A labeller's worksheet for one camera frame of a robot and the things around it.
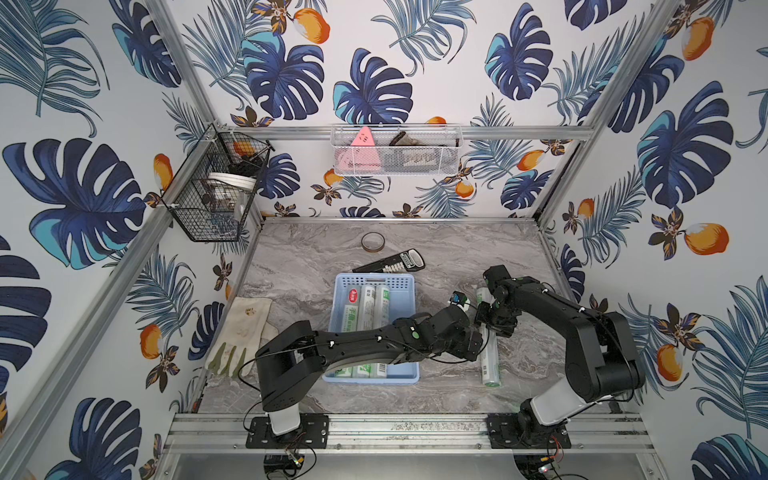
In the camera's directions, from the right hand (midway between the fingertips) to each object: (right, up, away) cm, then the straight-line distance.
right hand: (487, 326), depth 91 cm
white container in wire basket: (-72, +39, -11) cm, 83 cm away
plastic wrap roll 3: (-1, -7, -7) cm, 10 cm away
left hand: (-9, +2, -14) cm, 17 cm away
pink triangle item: (-38, +51, -1) cm, 64 cm away
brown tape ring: (-36, +27, +23) cm, 50 cm away
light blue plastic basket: (-25, +6, +4) cm, 26 cm away
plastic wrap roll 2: (-36, +6, +2) cm, 37 cm away
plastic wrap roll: (-41, +2, -1) cm, 41 cm away
